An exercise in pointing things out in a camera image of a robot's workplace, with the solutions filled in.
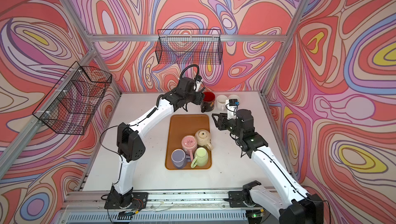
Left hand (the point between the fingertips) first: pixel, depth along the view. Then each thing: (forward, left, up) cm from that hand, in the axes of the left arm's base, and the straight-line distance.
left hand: (202, 92), depth 87 cm
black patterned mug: (+5, -5, -14) cm, 15 cm away
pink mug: (-26, +7, -13) cm, 30 cm away
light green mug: (-33, +1, -14) cm, 36 cm away
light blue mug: (+10, -23, -15) cm, 29 cm away
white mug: (+7, -13, -16) cm, 22 cm away
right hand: (-18, -7, -1) cm, 19 cm away
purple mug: (-32, +12, -16) cm, 38 cm away
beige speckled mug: (-20, -1, -16) cm, 26 cm away
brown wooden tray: (-8, +14, -23) cm, 28 cm away
